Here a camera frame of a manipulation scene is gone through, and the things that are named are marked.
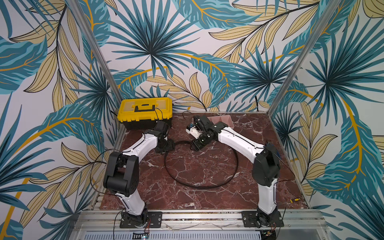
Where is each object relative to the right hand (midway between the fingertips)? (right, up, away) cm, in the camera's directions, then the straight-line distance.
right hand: (194, 145), depth 87 cm
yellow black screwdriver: (+54, -28, -7) cm, 62 cm away
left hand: (-16, -3, +4) cm, 17 cm away
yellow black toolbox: (-35, +19, +9) cm, 40 cm away
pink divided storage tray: (+24, +16, +24) cm, 38 cm away
